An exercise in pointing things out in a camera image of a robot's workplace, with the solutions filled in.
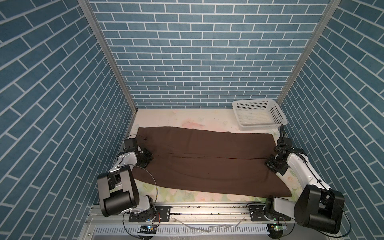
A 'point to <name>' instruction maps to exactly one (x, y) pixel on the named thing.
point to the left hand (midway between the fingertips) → (153, 155)
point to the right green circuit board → (278, 226)
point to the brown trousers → (209, 161)
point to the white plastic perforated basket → (258, 114)
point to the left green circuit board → (149, 229)
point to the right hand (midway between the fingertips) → (268, 165)
